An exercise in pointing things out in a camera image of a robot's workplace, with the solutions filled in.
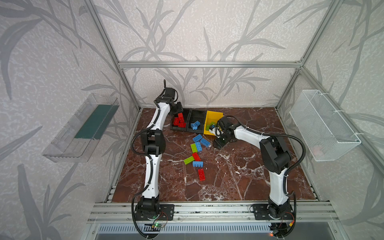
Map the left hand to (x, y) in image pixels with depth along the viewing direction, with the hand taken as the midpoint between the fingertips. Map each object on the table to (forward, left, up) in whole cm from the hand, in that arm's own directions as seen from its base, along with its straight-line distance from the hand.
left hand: (181, 109), depth 104 cm
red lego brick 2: (-3, +4, -9) cm, 10 cm away
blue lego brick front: (-36, -12, -10) cm, 39 cm away
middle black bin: (0, -9, -6) cm, 11 cm away
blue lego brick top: (-9, -10, -6) cm, 15 cm away
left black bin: (-2, -4, -3) cm, 5 cm away
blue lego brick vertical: (-23, -13, -10) cm, 28 cm away
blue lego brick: (-17, -11, -11) cm, 23 cm away
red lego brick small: (-31, -11, -10) cm, 35 cm away
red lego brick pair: (-2, +1, -6) cm, 7 cm away
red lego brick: (-6, -1, -11) cm, 12 cm away
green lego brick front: (-33, -7, -11) cm, 35 cm away
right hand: (-20, -25, -10) cm, 33 cm away
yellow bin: (+1, -22, -9) cm, 24 cm away
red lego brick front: (-42, -15, -10) cm, 46 cm away
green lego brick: (-25, -9, -11) cm, 28 cm away
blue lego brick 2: (-20, -17, -11) cm, 29 cm away
